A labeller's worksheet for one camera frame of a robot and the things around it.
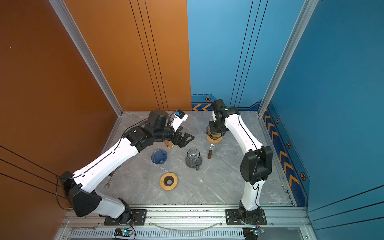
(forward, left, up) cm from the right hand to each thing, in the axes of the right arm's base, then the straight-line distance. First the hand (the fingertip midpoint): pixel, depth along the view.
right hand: (214, 130), depth 88 cm
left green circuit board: (-48, +47, -18) cm, 69 cm away
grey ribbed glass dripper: (-3, 0, -2) cm, 3 cm away
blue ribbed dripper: (-9, +35, -15) cm, 39 cm away
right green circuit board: (-48, -16, -19) cm, 54 cm away
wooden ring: (-24, +27, -17) cm, 40 cm away
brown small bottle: (-9, +2, -10) cm, 13 cm away
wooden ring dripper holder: (-4, 0, -5) cm, 7 cm away
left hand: (-11, +14, +13) cm, 22 cm away
